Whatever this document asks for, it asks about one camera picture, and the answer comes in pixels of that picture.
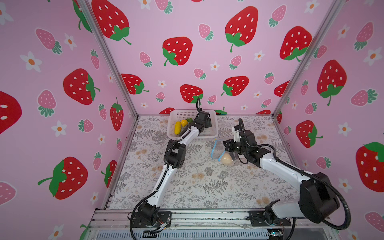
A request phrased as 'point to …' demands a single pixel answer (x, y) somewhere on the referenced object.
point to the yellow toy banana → (177, 127)
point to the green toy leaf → (190, 119)
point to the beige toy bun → (227, 159)
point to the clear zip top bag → (219, 149)
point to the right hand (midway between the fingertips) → (222, 141)
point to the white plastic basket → (175, 116)
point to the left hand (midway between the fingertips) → (207, 120)
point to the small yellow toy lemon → (184, 122)
